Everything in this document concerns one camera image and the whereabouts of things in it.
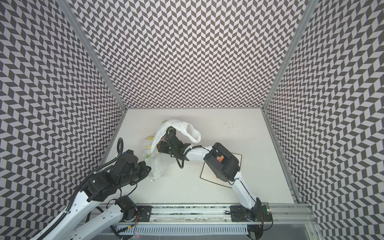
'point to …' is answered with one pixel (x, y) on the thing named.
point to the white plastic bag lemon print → (158, 163)
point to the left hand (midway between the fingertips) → (152, 170)
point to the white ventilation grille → (184, 229)
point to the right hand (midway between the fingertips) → (160, 150)
